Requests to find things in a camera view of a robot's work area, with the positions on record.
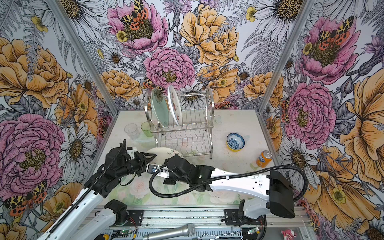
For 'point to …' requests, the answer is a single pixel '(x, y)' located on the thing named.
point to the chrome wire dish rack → (193, 137)
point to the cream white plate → (163, 154)
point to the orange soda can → (264, 158)
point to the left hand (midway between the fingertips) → (156, 160)
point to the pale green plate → (160, 106)
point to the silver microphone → (188, 230)
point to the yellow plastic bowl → (232, 149)
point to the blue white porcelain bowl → (235, 141)
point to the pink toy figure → (288, 234)
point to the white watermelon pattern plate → (174, 104)
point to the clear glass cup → (132, 130)
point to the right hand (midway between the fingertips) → (161, 170)
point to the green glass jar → (147, 127)
